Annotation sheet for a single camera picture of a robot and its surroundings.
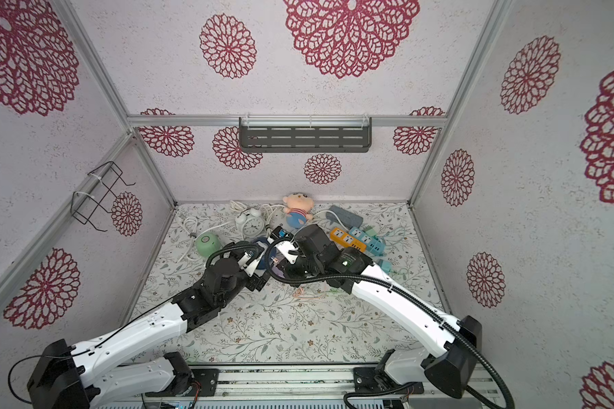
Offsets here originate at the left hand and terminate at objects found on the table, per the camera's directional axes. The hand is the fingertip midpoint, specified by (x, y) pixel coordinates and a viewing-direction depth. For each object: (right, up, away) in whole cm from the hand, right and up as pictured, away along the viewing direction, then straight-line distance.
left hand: (259, 257), depth 78 cm
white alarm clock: (-8, +10, +25) cm, 29 cm away
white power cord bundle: (-37, +11, +35) cm, 52 cm away
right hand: (+7, 0, -8) cm, 11 cm away
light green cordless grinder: (-22, +3, +15) cm, 27 cm away
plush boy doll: (+11, +17, +31) cm, 37 cm away
